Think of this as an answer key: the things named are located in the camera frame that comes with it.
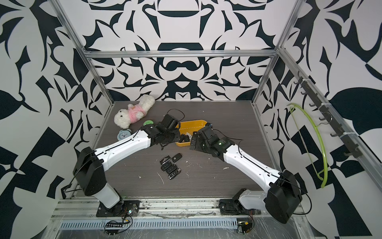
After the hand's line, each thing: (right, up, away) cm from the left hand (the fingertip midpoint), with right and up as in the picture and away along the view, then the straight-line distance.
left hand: (179, 133), depth 85 cm
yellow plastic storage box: (+6, +2, +15) cm, 16 cm away
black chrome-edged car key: (-3, -23, 0) cm, 23 cm away
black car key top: (-2, -15, +5) cm, 16 cm away
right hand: (+10, -5, -3) cm, 11 cm away
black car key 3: (+4, -5, +11) cm, 13 cm away
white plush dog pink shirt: (-38, +8, +15) cm, 41 cm away
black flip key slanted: (-8, -15, +5) cm, 18 cm away
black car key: (-8, -19, +2) cm, 21 cm away
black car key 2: (-4, -20, +1) cm, 21 cm away
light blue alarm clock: (-37, -2, +12) cm, 39 cm away
